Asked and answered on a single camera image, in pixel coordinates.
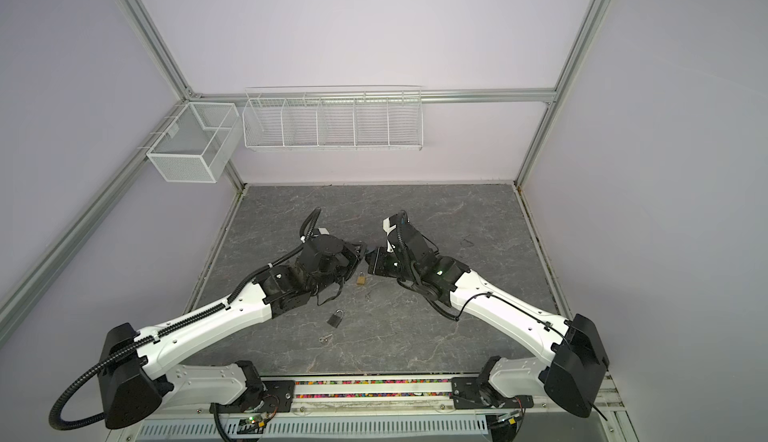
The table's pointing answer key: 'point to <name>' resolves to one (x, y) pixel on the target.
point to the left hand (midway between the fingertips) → (371, 252)
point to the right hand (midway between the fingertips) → (362, 260)
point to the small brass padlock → (361, 279)
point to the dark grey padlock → (335, 320)
